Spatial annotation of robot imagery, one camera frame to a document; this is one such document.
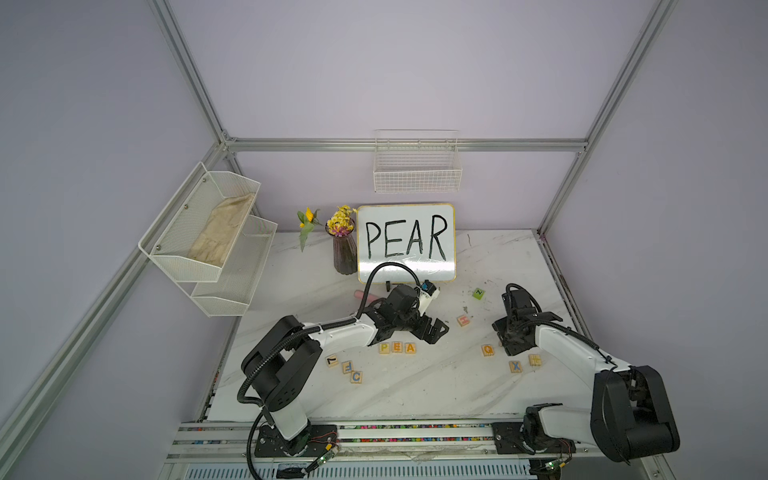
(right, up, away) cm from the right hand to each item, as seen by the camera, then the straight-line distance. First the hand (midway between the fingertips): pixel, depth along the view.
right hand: (493, 332), depth 90 cm
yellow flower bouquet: (-47, +33, 0) cm, 58 cm away
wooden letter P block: (-34, -4, -2) cm, 34 cm away
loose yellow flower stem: (-57, +34, 0) cm, 66 cm away
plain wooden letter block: (+11, -7, -5) cm, 14 cm away
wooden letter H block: (-8, +3, +5) cm, 10 cm away
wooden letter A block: (-26, -4, -2) cm, 26 cm away
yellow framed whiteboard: (-21, +30, +11) cm, 39 cm away
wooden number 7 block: (-49, -7, -4) cm, 50 cm away
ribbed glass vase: (-47, +24, +10) cm, 54 cm away
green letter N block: (-1, +11, +11) cm, 15 cm away
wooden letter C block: (-41, -11, -8) cm, 43 cm away
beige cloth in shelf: (-78, +31, -10) cm, 84 cm away
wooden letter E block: (-30, -4, -2) cm, 30 cm away
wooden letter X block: (+5, -9, -6) cm, 11 cm away
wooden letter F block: (-44, -9, -5) cm, 45 cm away
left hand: (-19, +4, -5) cm, 20 cm away
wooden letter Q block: (-2, -5, -2) cm, 6 cm away
